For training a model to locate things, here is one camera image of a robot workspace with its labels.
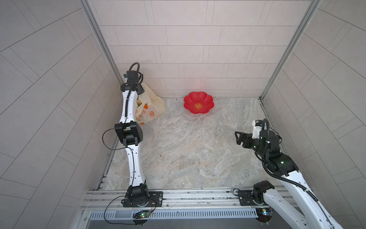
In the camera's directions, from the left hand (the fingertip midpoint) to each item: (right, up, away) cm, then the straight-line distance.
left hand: (138, 87), depth 97 cm
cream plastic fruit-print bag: (+8, -13, +1) cm, 15 cm away
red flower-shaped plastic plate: (+43, -10, +18) cm, 47 cm away
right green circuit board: (+72, -66, -29) cm, 102 cm away
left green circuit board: (+13, -64, -31) cm, 72 cm away
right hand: (+63, -28, -22) cm, 72 cm away
